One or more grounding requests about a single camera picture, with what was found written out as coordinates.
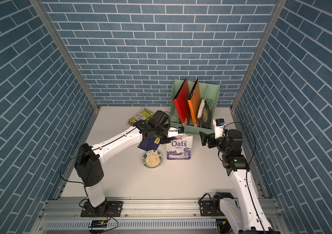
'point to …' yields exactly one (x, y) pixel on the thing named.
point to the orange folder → (194, 102)
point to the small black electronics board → (99, 224)
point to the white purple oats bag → (180, 148)
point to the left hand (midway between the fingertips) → (178, 135)
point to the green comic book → (142, 114)
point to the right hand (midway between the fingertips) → (210, 130)
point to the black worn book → (204, 114)
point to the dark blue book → (150, 144)
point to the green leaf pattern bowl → (152, 159)
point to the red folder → (181, 102)
